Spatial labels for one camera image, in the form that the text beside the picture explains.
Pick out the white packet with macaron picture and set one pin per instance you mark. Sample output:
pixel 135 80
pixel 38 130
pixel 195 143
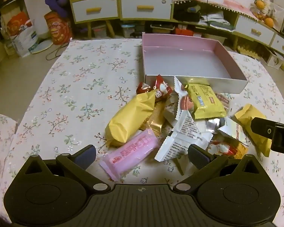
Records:
pixel 185 102

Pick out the white shopping bag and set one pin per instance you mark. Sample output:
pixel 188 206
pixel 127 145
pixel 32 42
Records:
pixel 26 40

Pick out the small clear storage box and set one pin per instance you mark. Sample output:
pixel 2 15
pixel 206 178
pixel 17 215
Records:
pixel 99 32

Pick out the gold wafer packet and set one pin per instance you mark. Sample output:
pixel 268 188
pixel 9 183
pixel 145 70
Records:
pixel 156 120

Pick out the clear packet with red print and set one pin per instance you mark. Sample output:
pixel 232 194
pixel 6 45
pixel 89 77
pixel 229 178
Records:
pixel 223 99

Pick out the pink snack packet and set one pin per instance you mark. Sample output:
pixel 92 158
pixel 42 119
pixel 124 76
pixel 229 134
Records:
pixel 130 153

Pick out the small red candy packet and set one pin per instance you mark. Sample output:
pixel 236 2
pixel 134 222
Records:
pixel 143 88

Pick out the red paper bag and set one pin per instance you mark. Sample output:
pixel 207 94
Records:
pixel 15 22

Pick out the red cartoon snack packet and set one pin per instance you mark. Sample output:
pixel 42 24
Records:
pixel 162 86

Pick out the white packet with black text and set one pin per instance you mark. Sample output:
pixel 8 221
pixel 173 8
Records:
pixel 187 132

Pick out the clear box with yellow contents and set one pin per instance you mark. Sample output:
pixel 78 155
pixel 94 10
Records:
pixel 163 32

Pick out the stack of papers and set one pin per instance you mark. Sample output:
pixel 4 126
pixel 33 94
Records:
pixel 217 21

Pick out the red printed sack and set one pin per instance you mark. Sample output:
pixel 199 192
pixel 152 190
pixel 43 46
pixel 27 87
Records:
pixel 59 30

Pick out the wooden cabinet with white drawers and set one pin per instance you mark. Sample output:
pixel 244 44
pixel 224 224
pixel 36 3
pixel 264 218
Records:
pixel 119 4

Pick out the yellow corrugated tray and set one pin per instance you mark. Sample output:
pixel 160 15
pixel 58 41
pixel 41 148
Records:
pixel 248 50

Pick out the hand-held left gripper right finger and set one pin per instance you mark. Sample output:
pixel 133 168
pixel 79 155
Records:
pixel 198 157

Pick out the white box with picture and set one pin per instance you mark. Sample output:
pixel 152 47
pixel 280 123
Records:
pixel 275 60

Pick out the olive yellow labelled packet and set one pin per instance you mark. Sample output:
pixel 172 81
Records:
pixel 203 101

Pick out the red and yellow packet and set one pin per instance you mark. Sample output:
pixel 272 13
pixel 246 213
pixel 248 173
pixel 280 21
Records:
pixel 236 150

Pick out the clear packet of brown biscuits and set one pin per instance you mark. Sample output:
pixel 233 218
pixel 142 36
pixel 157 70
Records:
pixel 171 108

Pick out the clear storage box blue lid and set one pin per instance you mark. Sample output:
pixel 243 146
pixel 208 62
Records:
pixel 127 32

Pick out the floral tablecloth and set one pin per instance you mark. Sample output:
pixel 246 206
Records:
pixel 85 99

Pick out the pink cardboard box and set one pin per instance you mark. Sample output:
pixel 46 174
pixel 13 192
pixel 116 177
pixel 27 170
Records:
pixel 179 59

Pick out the white round base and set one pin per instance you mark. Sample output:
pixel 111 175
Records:
pixel 41 46

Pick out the oranges on stand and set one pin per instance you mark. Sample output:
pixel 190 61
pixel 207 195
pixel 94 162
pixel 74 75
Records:
pixel 258 15

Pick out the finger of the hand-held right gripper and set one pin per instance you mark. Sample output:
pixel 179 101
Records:
pixel 262 128

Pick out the red box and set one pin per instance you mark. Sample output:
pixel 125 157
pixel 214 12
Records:
pixel 184 32

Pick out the white packet with red label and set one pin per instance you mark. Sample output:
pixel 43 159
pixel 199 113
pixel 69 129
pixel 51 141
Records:
pixel 229 128

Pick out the flat black item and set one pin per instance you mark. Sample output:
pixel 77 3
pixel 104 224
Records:
pixel 161 26

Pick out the cluttered storage shelf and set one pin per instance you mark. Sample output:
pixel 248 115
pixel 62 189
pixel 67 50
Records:
pixel 7 4

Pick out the large yellow snack packet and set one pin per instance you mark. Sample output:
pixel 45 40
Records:
pixel 130 115

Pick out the yellow packet with zigzag edge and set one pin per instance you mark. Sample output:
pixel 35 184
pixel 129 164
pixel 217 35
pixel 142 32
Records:
pixel 259 146

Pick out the beige plastic tub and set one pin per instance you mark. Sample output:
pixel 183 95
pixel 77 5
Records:
pixel 215 40

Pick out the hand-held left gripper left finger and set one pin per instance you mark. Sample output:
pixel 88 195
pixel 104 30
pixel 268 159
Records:
pixel 85 157

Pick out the black device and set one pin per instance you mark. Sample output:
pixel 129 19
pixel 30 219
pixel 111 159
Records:
pixel 187 16

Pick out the orange fruit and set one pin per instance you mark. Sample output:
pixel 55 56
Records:
pixel 259 4
pixel 269 22

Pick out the floral chair cover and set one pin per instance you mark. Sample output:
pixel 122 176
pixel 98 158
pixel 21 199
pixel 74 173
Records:
pixel 0 146

